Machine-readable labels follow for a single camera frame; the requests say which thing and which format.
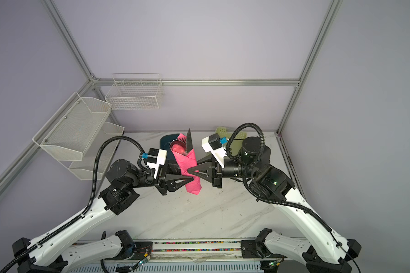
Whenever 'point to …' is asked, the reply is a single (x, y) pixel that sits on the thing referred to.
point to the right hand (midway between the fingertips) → (189, 167)
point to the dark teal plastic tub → (164, 144)
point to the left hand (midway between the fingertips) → (192, 174)
